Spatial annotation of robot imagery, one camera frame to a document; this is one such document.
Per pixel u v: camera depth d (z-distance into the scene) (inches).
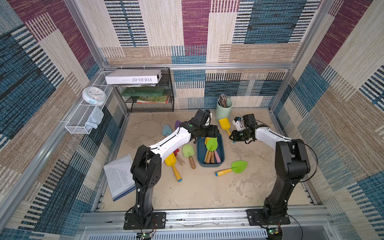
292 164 20.1
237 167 36.0
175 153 37.8
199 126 26.7
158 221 28.8
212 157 36.2
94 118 26.8
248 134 29.2
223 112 41.4
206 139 39.1
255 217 28.8
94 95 29.5
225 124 41.3
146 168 20.3
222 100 41.2
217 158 36.1
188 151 38.7
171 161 36.5
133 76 31.2
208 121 28.3
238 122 35.5
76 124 27.1
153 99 39.3
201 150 37.9
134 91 39.0
